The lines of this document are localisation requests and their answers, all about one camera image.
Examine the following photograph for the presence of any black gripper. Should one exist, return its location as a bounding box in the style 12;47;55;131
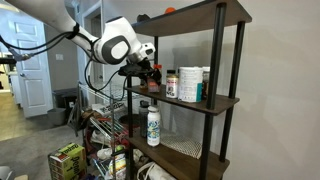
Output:
128;54;164;90

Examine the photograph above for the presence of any red-lid dark jar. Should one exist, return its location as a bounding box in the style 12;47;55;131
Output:
201;66;211;101

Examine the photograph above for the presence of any dark wood black-pole shelf unit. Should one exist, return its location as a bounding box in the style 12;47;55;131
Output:
123;0;253;180

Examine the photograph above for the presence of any dark grey tumbler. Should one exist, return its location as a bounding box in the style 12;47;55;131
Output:
138;99;150;139

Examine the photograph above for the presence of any white cylindrical canister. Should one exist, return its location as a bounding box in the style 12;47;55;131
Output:
177;66;204;104

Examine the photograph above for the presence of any black round bowl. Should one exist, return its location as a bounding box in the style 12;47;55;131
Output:
118;113;142;130

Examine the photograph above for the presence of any white box black print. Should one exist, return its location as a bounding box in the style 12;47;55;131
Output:
90;100;125;117

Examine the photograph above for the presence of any white mesh mat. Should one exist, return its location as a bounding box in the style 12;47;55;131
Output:
159;131;203;160

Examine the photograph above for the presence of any orange fruit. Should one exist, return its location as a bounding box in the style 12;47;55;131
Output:
164;6;177;15

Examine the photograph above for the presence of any white bag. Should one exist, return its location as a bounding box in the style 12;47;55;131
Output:
135;161;177;180

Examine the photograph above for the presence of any grey bin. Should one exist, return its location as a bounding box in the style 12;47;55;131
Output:
47;107;68;127

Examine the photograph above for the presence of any green cardboard box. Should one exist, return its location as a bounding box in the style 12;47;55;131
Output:
47;142;88;180

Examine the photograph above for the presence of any white panel door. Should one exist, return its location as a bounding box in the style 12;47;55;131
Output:
6;9;54;119

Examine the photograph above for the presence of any white rounded object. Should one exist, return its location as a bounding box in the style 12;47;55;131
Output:
0;165;15;180

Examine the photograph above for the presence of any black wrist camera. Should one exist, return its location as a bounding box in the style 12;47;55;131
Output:
118;63;148;77

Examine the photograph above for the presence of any chrome wire rack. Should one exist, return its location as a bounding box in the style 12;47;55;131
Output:
77;81;132;180

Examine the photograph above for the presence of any black cable bundle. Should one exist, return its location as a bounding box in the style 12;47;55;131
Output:
0;31;132;101

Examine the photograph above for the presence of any black camera on stand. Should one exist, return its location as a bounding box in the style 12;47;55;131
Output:
0;57;18;66

